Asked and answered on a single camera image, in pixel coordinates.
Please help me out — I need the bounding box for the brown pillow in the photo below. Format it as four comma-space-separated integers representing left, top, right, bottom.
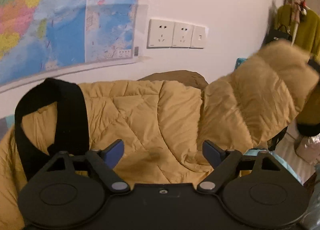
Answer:
139, 70, 208, 90

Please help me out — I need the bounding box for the teal perforated plastic basket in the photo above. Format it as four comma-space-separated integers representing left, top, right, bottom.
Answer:
234, 57, 247, 70

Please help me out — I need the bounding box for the olive green hanging garment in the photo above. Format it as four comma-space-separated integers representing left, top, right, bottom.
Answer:
274, 4, 319, 60

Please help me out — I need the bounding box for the colourful wall map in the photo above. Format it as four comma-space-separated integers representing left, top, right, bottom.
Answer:
1, 0, 138, 84

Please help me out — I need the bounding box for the tan puffer coat black collar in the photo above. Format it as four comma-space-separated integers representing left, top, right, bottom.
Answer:
1, 40, 319, 229

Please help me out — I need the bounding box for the hanging plush ornament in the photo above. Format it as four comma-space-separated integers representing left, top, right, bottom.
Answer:
291, 0, 309, 24

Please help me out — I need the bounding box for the white socket left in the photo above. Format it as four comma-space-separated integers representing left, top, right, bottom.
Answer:
147, 19, 174, 49

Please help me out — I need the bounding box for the white socket middle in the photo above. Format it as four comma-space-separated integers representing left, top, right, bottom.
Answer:
172, 22, 194, 48

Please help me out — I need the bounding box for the black handbag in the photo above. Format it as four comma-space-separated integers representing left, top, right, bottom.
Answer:
265, 24, 292, 44

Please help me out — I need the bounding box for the teal grey striped bedsheet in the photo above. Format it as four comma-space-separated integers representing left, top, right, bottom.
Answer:
0, 115, 15, 140

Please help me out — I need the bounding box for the white socket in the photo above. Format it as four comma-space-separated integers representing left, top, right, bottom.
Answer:
147, 19, 174, 49
172, 22, 194, 48

